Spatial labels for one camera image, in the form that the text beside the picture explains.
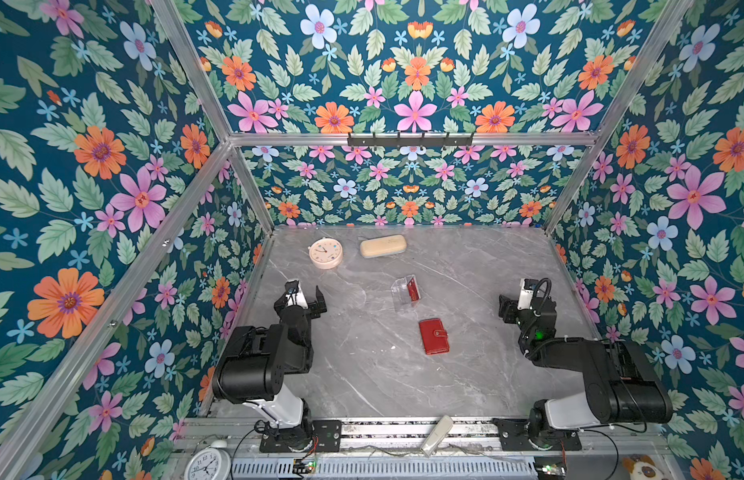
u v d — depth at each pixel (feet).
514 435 2.41
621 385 1.43
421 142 3.05
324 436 2.43
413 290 3.13
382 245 3.63
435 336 2.96
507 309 2.75
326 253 3.54
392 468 2.31
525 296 2.69
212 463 2.22
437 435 2.32
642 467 2.21
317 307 2.76
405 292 3.20
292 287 2.53
